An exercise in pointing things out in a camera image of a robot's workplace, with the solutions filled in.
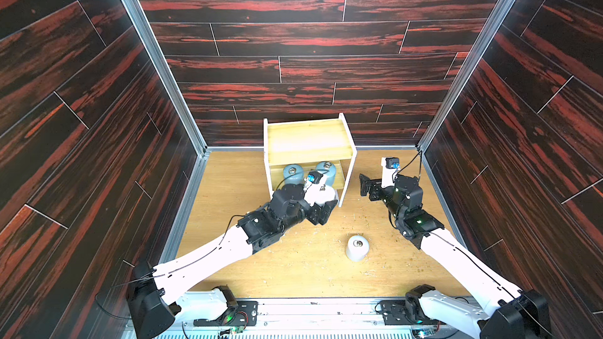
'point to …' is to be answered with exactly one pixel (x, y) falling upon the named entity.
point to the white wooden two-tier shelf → (308, 142)
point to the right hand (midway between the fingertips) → (379, 172)
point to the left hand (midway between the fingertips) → (328, 195)
